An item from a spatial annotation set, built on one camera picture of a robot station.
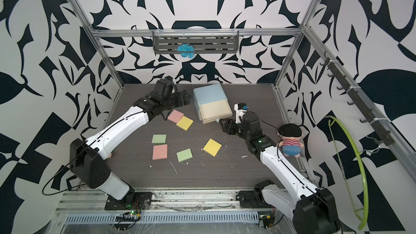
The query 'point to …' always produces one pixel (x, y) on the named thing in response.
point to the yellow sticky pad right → (212, 147)
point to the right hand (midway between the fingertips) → (224, 118)
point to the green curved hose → (364, 222)
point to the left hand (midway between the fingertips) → (184, 94)
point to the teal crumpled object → (186, 47)
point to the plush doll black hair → (291, 134)
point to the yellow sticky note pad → (185, 123)
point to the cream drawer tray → (216, 110)
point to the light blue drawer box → (207, 95)
